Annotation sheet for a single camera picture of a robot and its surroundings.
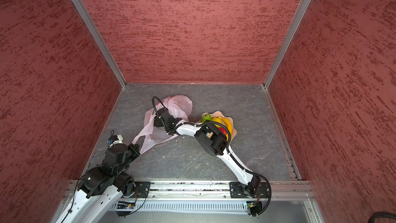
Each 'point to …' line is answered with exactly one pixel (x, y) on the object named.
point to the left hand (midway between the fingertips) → (140, 148)
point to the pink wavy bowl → (218, 113)
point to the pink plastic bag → (179, 107)
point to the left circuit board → (122, 205)
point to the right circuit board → (255, 208)
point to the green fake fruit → (206, 117)
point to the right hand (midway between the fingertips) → (158, 120)
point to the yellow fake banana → (219, 120)
